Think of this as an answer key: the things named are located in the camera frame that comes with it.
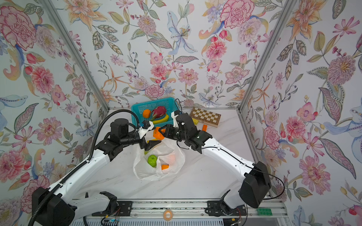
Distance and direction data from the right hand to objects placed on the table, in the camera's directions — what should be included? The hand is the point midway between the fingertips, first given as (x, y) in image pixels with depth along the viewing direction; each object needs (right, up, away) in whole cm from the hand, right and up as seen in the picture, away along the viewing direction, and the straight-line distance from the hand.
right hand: (159, 130), depth 73 cm
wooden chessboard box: (+31, +8, +40) cm, 51 cm away
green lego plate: (+54, -42, -1) cm, 68 cm away
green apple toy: (-6, -19, +13) cm, 24 cm away
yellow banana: (-4, +5, +35) cm, 36 cm away
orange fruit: (-1, -2, -1) cm, 3 cm away
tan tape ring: (+3, -44, 0) cm, 44 cm away
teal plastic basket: (+2, +20, +46) cm, 50 cm away
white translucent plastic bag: (+3, -15, +14) cm, 21 cm away
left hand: (-1, -3, -1) cm, 3 cm away
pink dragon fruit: (-6, +12, +37) cm, 39 cm away
